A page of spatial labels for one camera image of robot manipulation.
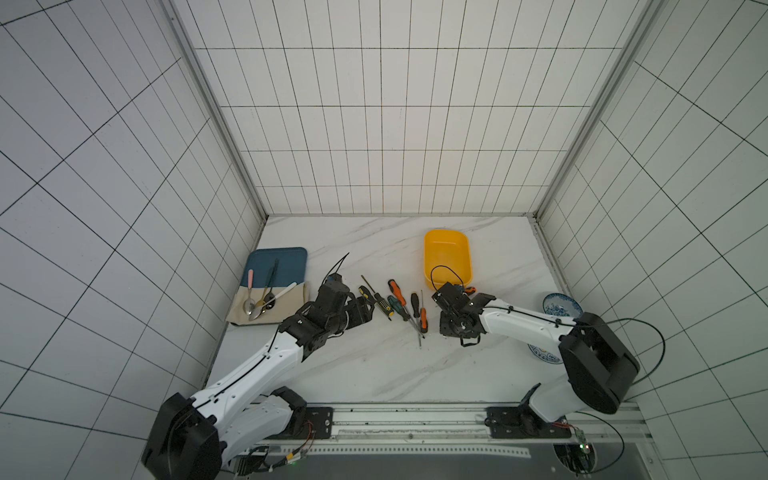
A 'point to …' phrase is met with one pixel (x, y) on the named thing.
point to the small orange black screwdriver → (423, 317)
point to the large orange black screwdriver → (402, 300)
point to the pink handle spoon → (249, 304)
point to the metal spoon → (257, 310)
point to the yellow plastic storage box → (447, 258)
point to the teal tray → (290, 268)
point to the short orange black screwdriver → (470, 290)
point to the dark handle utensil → (270, 296)
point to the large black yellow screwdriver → (374, 301)
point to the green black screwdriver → (398, 307)
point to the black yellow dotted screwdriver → (382, 303)
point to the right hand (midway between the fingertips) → (439, 329)
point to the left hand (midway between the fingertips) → (361, 315)
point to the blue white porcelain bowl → (562, 305)
